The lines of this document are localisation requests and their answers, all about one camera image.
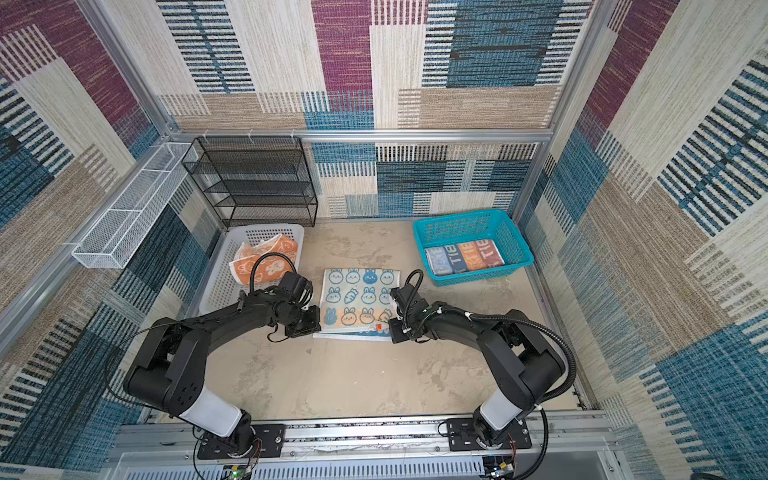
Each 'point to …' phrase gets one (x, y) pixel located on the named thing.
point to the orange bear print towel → (264, 262)
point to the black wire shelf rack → (255, 181)
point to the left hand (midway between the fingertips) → (322, 323)
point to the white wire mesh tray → (111, 242)
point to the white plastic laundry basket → (222, 286)
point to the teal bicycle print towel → (356, 304)
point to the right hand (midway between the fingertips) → (398, 334)
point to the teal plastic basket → (497, 224)
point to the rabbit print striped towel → (461, 257)
